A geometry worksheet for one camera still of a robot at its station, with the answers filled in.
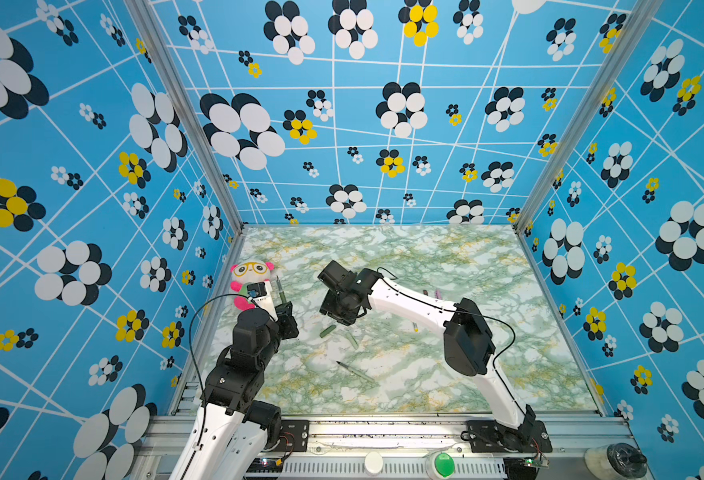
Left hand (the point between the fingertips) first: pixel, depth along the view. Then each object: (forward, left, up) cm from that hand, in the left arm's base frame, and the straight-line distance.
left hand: (292, 303), depth 74 cm
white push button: (-31, -20, -14) cm, 40 cm away
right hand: (+4, -7, -14) cm, 16 cm away
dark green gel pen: (-9, -16, -22) cm, 29 cm away
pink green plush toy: (+19, +20, -14) cm, 31 cm away
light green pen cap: (-1, -15, -21) cm, 26 cm away
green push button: (-32, -35, -11) cm, 49 cm away
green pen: (+1, +2, +3) cm, 4 cm away
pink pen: (+15, -43, -21) cm, 50 cm away
